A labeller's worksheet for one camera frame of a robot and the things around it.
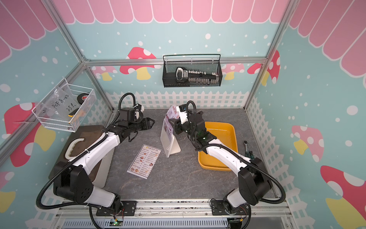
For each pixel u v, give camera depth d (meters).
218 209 0.74
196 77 0.88
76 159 0.45
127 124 0.65
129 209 0.74
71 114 0.64
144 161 0.92
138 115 0.71
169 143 0.83
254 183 0.43
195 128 0.58
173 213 0.74
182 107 0.65
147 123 0.74
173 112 0.79
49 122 0.64
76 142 0.76
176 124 0.68
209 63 0.90
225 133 1.05
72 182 0.42
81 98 0.79
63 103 0.70
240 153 0.49
